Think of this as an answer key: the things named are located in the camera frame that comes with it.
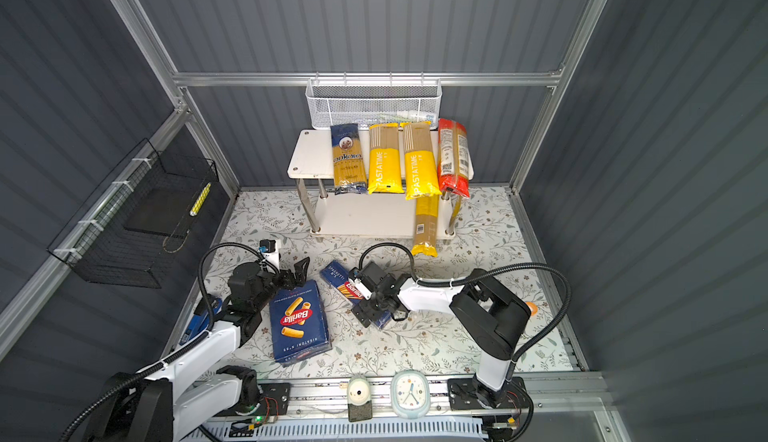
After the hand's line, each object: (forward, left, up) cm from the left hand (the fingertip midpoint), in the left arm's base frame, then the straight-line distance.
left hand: (293, 257), depth 85 cm
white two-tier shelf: (+20, -21, -7) cm, 30 cm away
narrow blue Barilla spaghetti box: (-2, -11, -9) cm, 15 cm away
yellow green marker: (+11, +23, +15) cm, 29 cm away
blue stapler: (-13, +28, -13) cm, 33 cm away
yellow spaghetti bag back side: (+14, -41, -4) cm, 44 cm away
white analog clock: (-34, -31, -10) cm, 47 cm away
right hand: (-10, -22, -13) cm, 27 cm away
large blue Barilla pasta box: (-17, -3, -7) cm, 18 cm away
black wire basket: (-2, +36, +16) cm, 40 cm away
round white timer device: (-36, -19, -6) cm, 41 cm away
